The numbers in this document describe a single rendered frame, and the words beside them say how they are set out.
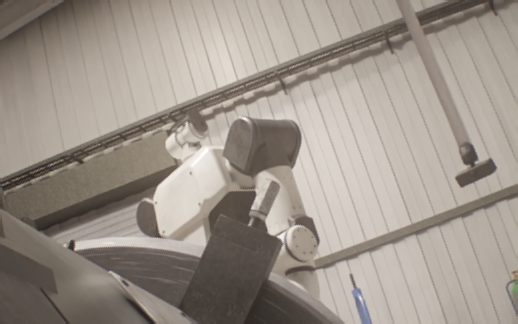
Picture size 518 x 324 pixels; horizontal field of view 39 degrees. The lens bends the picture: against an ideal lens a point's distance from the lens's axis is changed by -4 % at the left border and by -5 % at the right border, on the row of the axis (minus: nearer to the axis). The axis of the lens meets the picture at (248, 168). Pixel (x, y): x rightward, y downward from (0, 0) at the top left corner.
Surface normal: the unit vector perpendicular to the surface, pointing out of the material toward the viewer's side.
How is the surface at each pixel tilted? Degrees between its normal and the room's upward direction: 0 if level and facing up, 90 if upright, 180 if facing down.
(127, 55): 90
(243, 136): 90
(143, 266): 90
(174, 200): 90
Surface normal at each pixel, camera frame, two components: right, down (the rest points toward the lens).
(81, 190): -0.26, -0.27
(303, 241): 0.58, -0.44
